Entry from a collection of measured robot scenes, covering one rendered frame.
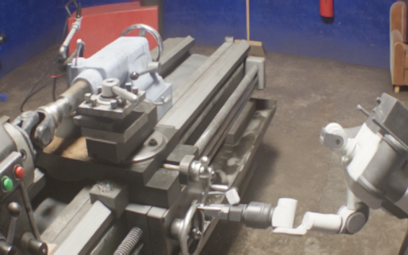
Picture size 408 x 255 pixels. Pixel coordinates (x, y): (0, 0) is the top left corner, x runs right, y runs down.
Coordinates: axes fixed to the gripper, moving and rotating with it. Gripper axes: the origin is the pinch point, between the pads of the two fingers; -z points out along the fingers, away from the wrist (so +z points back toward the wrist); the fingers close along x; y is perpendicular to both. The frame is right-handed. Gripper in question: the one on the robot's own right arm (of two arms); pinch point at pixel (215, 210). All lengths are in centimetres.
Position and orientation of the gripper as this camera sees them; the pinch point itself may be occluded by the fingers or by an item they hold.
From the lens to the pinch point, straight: 175.1
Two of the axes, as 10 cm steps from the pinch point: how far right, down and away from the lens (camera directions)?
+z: 9.5, 1.1, -2.9
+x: -3.0, 0.4, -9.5
